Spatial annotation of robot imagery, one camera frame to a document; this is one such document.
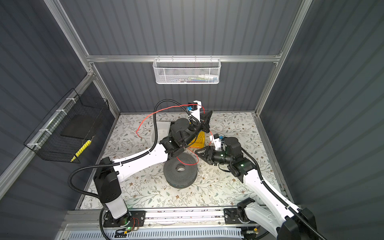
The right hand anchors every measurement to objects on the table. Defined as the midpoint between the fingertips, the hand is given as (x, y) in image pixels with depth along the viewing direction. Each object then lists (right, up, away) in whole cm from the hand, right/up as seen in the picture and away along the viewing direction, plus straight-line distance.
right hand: (198, 155), depth 71 cm
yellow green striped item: (-54, +4, -3) cm, 54 cm away
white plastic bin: (-25, +12, +39) cm, 48 cm away
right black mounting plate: (+17, -31, +2) cm, 35 cm away
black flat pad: (-59, +14, +2) cm, 61 cm away
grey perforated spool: (-10, -17, +13) cm, 24 cm away
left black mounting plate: (-32, -31, +1) cm, 45 cm away
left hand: (+7, +21, -4) cm, 22 cm away
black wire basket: (-65, +7, -8) cm, 66 cm away
